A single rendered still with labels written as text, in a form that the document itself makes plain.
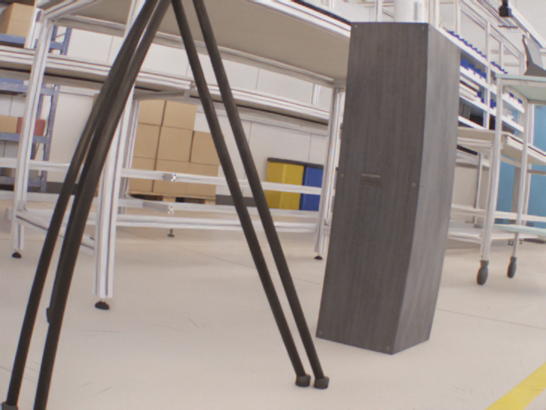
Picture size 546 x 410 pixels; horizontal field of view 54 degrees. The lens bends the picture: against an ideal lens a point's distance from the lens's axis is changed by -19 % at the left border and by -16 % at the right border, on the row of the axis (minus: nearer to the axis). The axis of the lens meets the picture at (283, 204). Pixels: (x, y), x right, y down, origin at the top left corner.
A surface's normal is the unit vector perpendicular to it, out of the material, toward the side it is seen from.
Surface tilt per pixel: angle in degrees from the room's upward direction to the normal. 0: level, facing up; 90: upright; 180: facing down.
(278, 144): 90
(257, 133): 90
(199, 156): 90
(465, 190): 90
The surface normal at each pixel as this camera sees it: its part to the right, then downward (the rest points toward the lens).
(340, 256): -0.60, -0.04
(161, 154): 0.73, 0.11
